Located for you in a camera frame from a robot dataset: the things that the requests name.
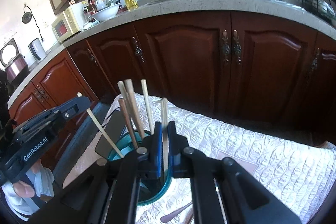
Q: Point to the black smartphone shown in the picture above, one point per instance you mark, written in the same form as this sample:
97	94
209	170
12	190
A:
114	125

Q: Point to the tan chopstick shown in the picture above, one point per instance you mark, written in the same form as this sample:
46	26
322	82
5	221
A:
135	115

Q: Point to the metal spoon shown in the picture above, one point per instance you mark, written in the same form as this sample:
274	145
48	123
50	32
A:
170	216

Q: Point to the brown wooden chopstick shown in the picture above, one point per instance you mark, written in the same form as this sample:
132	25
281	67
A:
128	122

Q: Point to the white mixing bowl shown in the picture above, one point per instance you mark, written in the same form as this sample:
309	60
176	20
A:
106	13

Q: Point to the rice cooker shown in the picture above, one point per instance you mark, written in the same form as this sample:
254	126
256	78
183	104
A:
14	63

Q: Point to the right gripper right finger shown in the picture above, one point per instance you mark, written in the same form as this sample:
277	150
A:
179	163

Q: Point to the cream microwave oven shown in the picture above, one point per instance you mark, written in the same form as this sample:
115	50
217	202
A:
69	22

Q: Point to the left hand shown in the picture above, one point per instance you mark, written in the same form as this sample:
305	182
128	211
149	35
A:
23	189

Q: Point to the floral utensil holder blue rim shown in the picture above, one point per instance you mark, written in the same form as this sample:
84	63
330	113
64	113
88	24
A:
154	181

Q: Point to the electric kettle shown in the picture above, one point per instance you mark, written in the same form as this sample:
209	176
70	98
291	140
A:
37	50

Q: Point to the white quilted table cloth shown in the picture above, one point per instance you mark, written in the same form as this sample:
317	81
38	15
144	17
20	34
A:
222	192

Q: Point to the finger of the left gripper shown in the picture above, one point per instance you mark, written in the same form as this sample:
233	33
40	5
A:
72	108

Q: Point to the dark sauce bottle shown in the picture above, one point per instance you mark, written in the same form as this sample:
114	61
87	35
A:
92	7

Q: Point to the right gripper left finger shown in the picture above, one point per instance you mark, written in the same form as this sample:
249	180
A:
152	166

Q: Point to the light bamboo chopstick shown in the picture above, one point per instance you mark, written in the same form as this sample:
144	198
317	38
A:
126	98

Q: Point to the bamboo chopstick thin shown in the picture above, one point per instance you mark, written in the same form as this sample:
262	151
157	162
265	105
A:
164	122

